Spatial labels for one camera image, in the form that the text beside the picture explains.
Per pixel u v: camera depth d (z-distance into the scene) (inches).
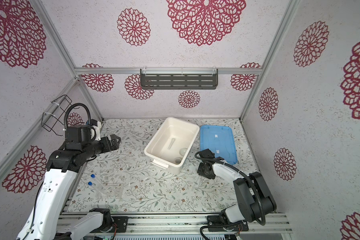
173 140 41.8
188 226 29.5
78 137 19.0
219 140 41.9
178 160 37.4
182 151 39.3
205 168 26.0
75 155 18.0
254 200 17.0
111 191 33.3
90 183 28.3
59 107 31.0
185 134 39.4
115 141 24.7
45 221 14.7
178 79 37.2
